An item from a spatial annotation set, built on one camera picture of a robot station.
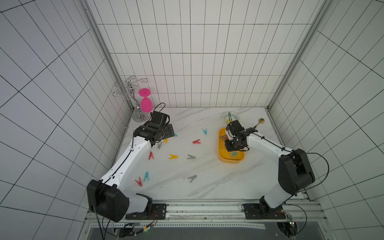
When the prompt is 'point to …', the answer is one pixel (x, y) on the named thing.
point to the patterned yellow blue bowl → (234, 116)
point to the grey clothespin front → (192, 177)
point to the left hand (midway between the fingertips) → (162, 135)
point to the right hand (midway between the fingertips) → (223, 147)
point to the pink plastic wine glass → (146, 103)
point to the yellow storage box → (228, 157)
